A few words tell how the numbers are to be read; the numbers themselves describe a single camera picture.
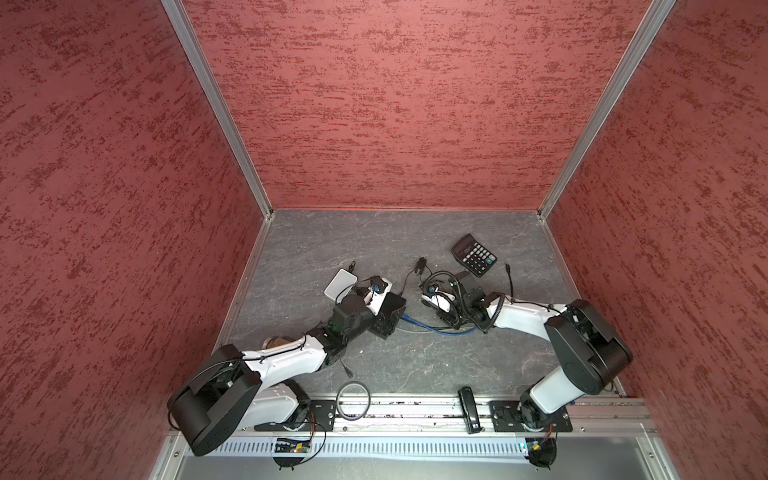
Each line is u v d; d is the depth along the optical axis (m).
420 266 1.02
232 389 0.42
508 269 1.03
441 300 0.82
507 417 0.74
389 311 0.75
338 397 0.77
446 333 0.89
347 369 0.81
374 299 0.72
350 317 0.63
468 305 0.72
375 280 0.77
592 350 0.50
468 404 0.73
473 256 1.05
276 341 0.83
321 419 0.74
